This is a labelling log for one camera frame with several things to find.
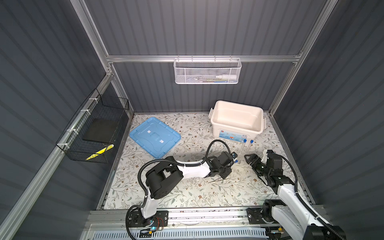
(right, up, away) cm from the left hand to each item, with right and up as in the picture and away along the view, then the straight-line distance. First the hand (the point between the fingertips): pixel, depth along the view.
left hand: (228, 168), depth 88 cm
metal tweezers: (-7, -7, -1) cm, 10 cm away
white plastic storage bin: (+12, +28, +24) cm, 39 cm away
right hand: (+12, +5, -2) cm, 13 cm away
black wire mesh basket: (-73, +36, -5) cm, 82 cm away
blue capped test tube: (+1, +7, -9) cm, 11 cm away
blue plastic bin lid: (-48, +17, +17) cm, 54 cm away
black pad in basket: (-65, +23, -17) cm, 71 cm away
